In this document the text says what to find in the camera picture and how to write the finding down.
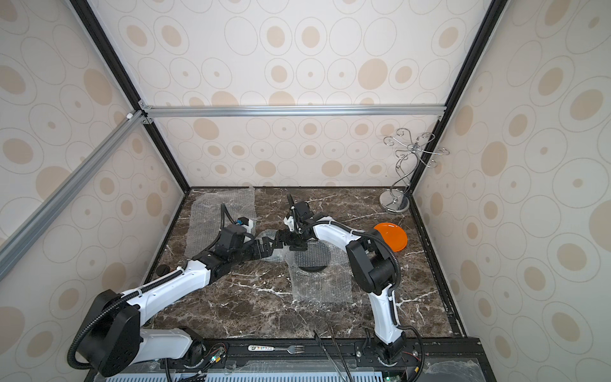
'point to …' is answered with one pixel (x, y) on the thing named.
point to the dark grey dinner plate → (316, 258)
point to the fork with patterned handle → (295, 348)
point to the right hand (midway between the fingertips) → (289, 244)
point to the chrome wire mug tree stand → (396, 200)
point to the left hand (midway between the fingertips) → (273, 243)
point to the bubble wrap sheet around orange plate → (204, 214)
